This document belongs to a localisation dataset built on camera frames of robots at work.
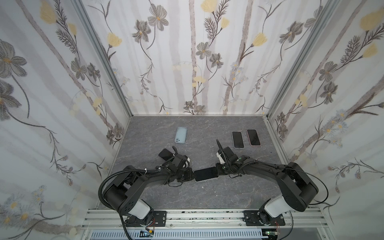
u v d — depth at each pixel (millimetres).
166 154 983
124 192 443
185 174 786
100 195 437
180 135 1084
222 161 760
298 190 445
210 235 702
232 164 687
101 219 748
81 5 677
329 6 688
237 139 1048
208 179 866
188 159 867
